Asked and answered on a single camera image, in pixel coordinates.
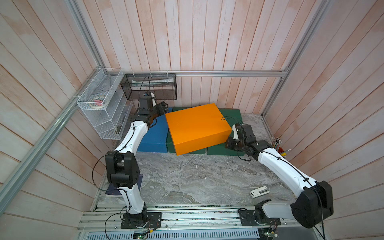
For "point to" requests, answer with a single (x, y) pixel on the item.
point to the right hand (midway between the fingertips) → (224, 141)
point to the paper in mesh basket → (139, 83)
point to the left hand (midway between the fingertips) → (164, 108)
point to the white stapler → (259, 191)
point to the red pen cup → (280, 150)
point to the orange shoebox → (198, 129)
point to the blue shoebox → (154, 140)
